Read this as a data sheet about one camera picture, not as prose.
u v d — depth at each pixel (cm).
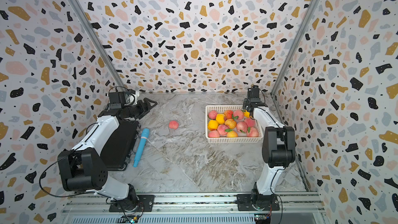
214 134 92
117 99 67
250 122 97
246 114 102
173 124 97
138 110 75
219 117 101
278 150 50
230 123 97
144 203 73
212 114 103
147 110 76
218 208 73
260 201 67
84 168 43
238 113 103
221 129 95
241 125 96
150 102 79
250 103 74
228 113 104
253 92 75
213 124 96
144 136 94
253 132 92
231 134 94
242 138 90
